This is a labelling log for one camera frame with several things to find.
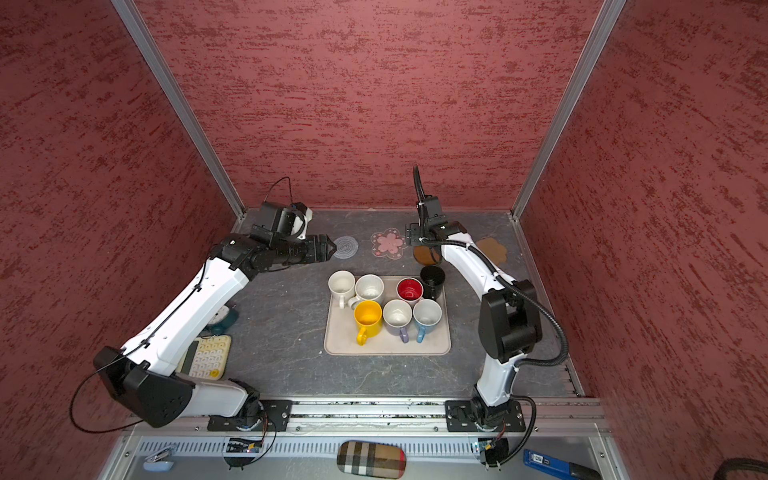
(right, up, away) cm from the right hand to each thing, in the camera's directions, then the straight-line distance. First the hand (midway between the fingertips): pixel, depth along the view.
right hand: (419, 237), depth 92 cm
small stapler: (-62, -52, -25) cm, 85 cm away
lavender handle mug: (-7, -25, -2) cm, 26 cm away
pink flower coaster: (-10, -2, +18) cm, 21 cm away
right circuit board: (+17, -53, -20) cm, 59 cm away
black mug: (+4, -13, +3) cm, 14 cm away
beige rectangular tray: (-24, -30, -5) cm, 39 cm away
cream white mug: (-25, -15, +2) cm, 30 cm away
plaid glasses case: (-13, -50, -26) cm, 58 cm away
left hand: (-27, -5, -16) cm, 32 cm away
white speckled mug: (-17, -16, +2) cm, 23 cm away
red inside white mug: (-3, -17, +2) cm, 18 cm away
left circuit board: (-47, -52, -19) cm, 73 cm away
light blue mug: (+2, -24, -3) cm, 24 cm away
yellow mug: (-16, -26, -2) cm, 30 cm away
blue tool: (+32, -52, -28) cm, 67 cm away
